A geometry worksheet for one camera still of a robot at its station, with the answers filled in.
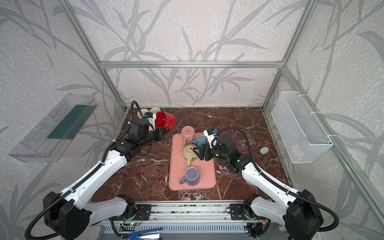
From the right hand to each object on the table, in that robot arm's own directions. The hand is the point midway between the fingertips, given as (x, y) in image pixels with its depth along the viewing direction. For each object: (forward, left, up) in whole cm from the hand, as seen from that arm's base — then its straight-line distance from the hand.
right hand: (198, 143), depth 76 cm
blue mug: (+9, -1, -12) cm, 15 cm away
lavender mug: (-13, +3, -12) cm, 18 cm away
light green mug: (+36, +33, -13) cm, 50 cm away
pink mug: (+12, +7, -9) cm, 17 cm away
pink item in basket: (-5, -49, 0) cm, 49 cm away
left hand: (+8, +15, +5) cm, 18 cm away
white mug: (+42, +46, -22) cm, 66 cm away
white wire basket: (-4, -44, +14) cm, 47 cm away
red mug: (+9, +17, +9) cm, 21 cm away
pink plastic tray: (-4, +12, -19) cm, 23 cm away
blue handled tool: (-37, +22, -19) cm, 46 cm away
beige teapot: (0, +5, -13) cm, 14 cm away
